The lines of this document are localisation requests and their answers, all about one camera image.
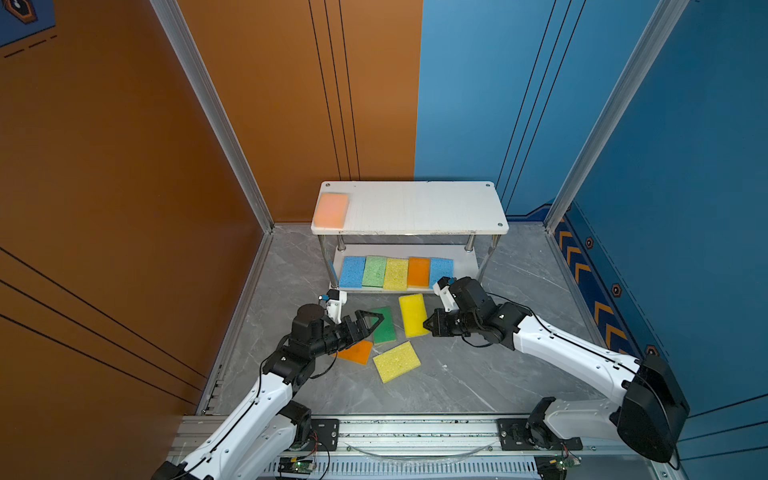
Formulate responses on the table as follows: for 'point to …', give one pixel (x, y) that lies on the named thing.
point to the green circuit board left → (295, 465)
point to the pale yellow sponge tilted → (396, 361)
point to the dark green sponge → (385, 330)
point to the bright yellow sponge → (414, 314)
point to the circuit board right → (554, 467)
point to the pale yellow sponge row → (396, 274)
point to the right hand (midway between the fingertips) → (419, 326)
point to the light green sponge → (374, 271)
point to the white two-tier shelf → (405, 237)
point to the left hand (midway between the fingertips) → (379, 322)
